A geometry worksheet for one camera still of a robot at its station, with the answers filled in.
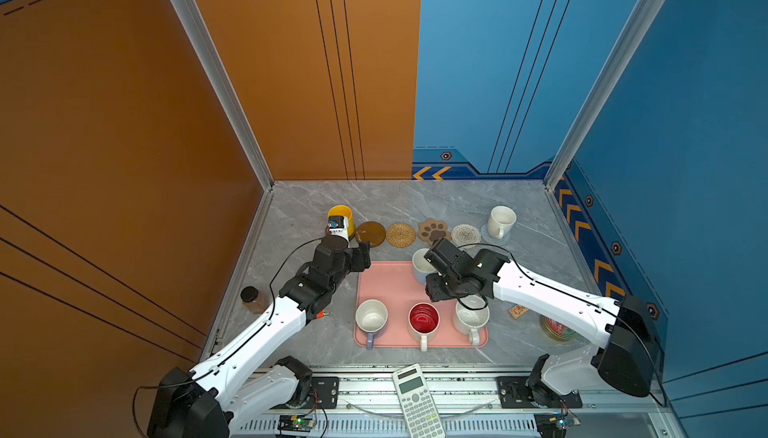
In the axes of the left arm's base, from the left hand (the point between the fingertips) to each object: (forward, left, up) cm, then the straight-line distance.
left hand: (359, 240), depth 80 cm
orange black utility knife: (-13, +11, -19) cm, 26 cm away
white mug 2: (-13, -32, -17) cm, 38 cm away
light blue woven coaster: (+13, -43, -18) cm, 48 cm away
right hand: (-11, -19, -8) cm, 24 cm away
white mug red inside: (-15, -18, -18) cm, 30 cm away
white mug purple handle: (-14, -3, -17) cm, 22 cm away
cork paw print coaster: (+17, -23, -18) cm, 34 cm away
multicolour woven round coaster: (+16, -35, -19) cm, 42 cm away
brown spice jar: (-14, +27, -8) cm, 31 cm away
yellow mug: (+18, +8, -9) cm, 22 cm away
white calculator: (-37, -17, -18) cm, 44 cm away
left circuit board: (-39, +14, -21) cm, 46 cm away
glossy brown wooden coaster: (+16, -2, -19) cm, 25 cm away
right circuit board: (-39, -47, -20) cm, 64 cm away
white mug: (+14, -44, -9) cm, 47 cm away
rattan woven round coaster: (+15, -12, -19) cm, 27 cm away
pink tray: (-3, -9, -21) cm, 23 cm away
